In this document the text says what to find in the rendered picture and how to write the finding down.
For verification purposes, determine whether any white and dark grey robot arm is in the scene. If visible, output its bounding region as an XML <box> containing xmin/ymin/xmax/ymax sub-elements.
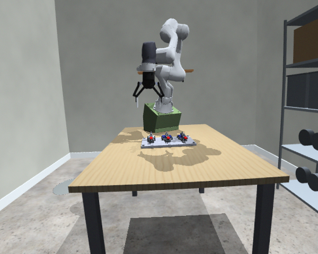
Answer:
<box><xmin>137</xmin><ymin>19</ymin><xmax>189</xmax><ymax>114</ymax></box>

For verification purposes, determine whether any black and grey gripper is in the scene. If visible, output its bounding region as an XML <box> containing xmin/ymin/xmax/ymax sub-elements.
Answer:
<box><xmin>133</xmin><ymin>72</ymin><xmax>164</xmax><ymax>108</ymax></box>

